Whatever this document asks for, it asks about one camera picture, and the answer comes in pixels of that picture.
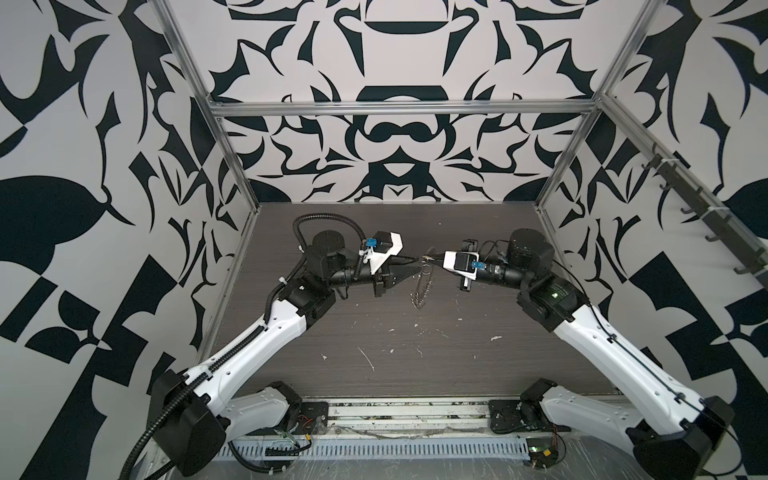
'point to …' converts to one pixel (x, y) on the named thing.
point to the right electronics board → (543, 451)
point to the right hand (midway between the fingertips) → (431, 251)
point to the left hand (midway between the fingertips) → (421, 256)
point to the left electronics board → (282, 452)
